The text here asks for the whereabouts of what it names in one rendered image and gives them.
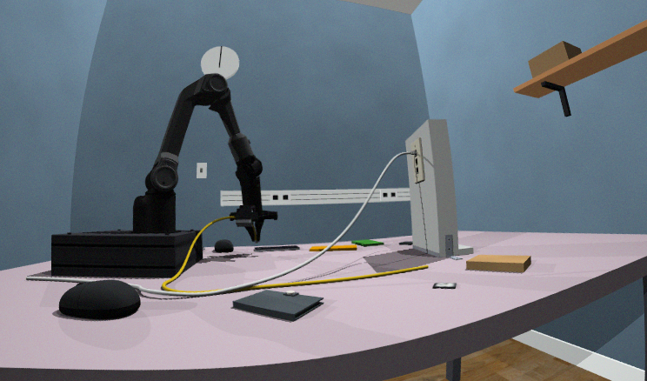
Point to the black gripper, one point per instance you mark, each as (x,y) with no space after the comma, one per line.
(261,214)

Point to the beige wall plate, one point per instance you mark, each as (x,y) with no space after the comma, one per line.
(418,158)

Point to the black computer mouse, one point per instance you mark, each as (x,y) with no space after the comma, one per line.
(103,299)

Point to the orange flat rectangular block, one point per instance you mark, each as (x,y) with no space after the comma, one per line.
(340,248)

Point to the green flat rectangular block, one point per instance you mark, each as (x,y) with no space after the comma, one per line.
(368,243)

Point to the white cable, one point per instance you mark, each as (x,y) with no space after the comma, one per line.
(209,293)

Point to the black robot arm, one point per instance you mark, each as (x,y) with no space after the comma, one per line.
(156,211)

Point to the tan flat rectangular block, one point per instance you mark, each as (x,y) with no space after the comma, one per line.
(499,263)

